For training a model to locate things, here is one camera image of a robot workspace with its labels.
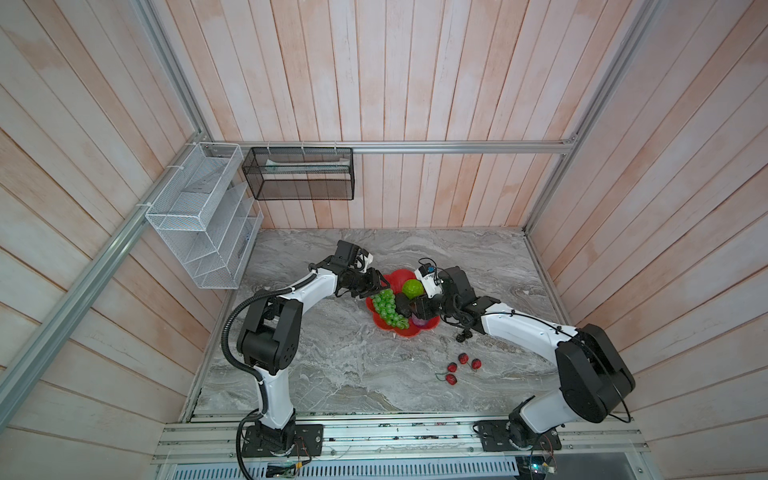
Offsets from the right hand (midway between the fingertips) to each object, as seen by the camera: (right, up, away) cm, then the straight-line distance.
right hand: (411, 300), depth 88 cm
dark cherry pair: (+17, -10, 0) cm, 20 cm away
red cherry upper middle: (+15, -17, -3) cm, 22 cm away
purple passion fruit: (+3, -8, +4) cm, 9 cm away
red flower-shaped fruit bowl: (-4, +5, +11) cm, 13 cm away
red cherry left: (+11, -19, -4) cm, 22 cm away
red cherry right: (+19, -18, -3) cm, 26 cm away
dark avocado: (-2, -2, +4) cm, 5 cm away
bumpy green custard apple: (+1, +3, +7) cm, 8 cm away
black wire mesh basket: (-38, +43, +15) cm, 59 cm away
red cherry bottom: (+10, -21, -6) cm, 25 cm away
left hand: (-8, +2, +3) cm, 8 cm away
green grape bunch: (-8, -2, +4) cm, 9 cm away
